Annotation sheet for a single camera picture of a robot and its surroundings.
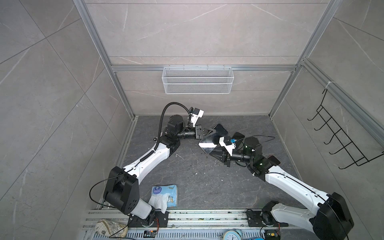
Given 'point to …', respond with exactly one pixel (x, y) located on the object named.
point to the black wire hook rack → (345, 143)
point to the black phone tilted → (237, 136)
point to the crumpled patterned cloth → (111, 229)
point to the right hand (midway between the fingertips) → (213, 151)
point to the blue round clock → (234, 234)
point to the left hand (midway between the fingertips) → (217, 131)
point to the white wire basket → (197, 80)
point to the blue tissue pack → (164, 196)
